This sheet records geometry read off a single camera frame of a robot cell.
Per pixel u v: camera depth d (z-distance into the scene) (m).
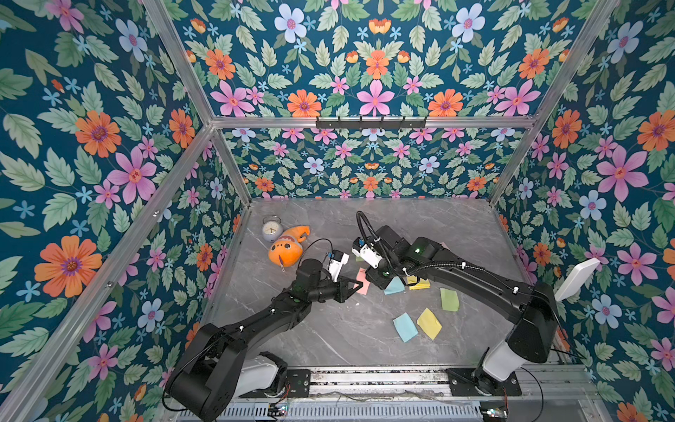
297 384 0.73
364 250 0.69
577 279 0.61
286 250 0.93
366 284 0.80
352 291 0.78
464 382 0.72
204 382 0.41
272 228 1.04
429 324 0.84
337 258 0.75
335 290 0.73
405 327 0.84
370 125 0.93
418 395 0.72
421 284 0.61
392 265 0.59
